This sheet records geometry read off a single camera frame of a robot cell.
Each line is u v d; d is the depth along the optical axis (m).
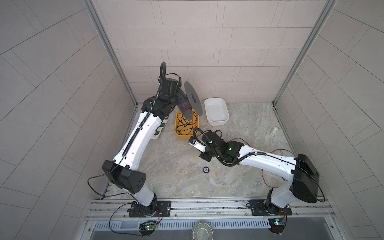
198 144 0.66
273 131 0.93
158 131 0.97
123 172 0.39
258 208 0.70
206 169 0.84
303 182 0.39
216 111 1.11
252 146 0.93
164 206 0.72
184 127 1.02
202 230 0.66
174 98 0.60
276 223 0.68
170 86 0.53
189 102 0.67
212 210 0.71
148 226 0.65
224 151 0.57
